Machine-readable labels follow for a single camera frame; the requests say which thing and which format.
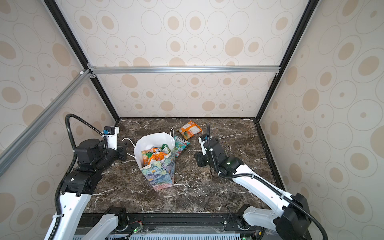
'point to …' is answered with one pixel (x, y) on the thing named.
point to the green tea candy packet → (165, 147)
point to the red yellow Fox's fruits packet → (156, 156)
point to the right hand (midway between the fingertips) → (198, 154)
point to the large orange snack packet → (145, 159)
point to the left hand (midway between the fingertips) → (130, 139)
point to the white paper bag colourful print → (160, 174)
